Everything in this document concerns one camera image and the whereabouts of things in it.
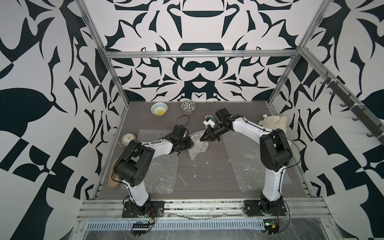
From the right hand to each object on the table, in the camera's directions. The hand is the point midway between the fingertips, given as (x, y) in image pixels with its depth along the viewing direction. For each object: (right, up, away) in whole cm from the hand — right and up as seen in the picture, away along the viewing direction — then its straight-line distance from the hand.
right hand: (201, 137), depth 87 cm
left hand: (-5, -3, +9) cm, 11 cm away
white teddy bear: (+47, +8, +10) cm, 49 cm away
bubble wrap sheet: (-1, -6, +3) cm, 7 cm away
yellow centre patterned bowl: (-30, +18, +28) cm, 45 cm away
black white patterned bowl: (-8, +19, +29) cm, 35 cm away
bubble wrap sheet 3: (+28, -11, +6) cm, 31 cm away
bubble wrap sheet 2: (-22, -22, -3) cm, 31 cm away
